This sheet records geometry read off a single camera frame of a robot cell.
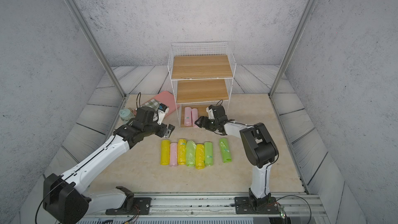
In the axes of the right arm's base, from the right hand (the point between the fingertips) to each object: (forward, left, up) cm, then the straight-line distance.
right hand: (199, 123), depth 95 cm
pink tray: (+29, +27, -7) cm, 40 cm away
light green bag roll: (-18, +4, -3) cm, 18 cm away
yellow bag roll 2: (-14, +9, -3) cm, 17 cm away
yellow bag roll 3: (-19, -1, -3) cm, 20 cm away
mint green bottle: (+4, +46, +3) cm, 46 cm away
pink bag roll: (-18, +14, -4) cm, 23 cm away
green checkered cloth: (+21, +35, -5) cm, 41 cm away
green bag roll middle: (-17, -5, -5) cm, 18 cm away
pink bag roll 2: (+8, +3, -3) cm, 9 cm away
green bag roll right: (-15, -15, -3) cm, 21 cm away
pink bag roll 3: (+7, +8, -3) cm, 11 cm away
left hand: (-9, +15, +12) cm, 21 cm away
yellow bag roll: (-16, +19, -4) cm, 25 cm away
